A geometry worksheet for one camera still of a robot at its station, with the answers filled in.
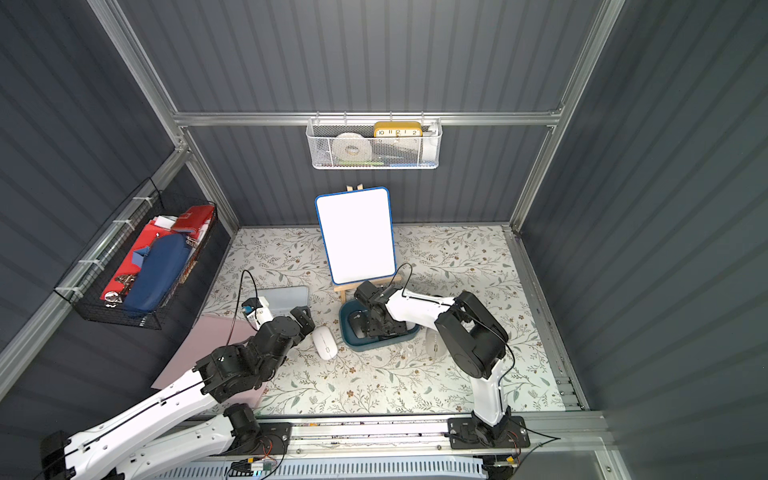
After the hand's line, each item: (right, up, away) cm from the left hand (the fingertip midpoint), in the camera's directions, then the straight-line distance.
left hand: (299, 318), depth 74 cm
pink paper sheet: (-34, -9, +21) cm, 41 cm away
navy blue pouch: (-31, +15, -3) cm, 35 cm away
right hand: (+22, -7, +19) cm, 30 cm away
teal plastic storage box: (+13, -10, +11) cm, 20 cm away
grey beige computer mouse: (+36, -11, +13) cm, 40 cm away
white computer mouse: (+4, -10, +13) cm, 17 cm away
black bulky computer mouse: (+13, -4, +18) cm, 23 cm away
